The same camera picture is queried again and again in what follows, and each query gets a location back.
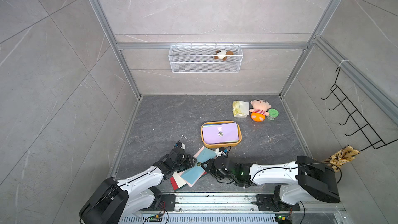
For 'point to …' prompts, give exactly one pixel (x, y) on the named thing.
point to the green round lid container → (273, 114)
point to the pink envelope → (180, 172)
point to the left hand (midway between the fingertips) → (196, 159)
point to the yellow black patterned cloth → (346, 154)
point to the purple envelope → (220, 133)
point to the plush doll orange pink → (259, 112)
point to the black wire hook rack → (368, 131)
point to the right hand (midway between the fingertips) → (201, 167)
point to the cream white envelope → (179, 180)
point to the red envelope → (174, 185)
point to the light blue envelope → (193, 174)
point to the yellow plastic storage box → (225, 145)
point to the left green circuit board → (156, 218)
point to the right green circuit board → (283, 219)
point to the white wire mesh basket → (206, 58)
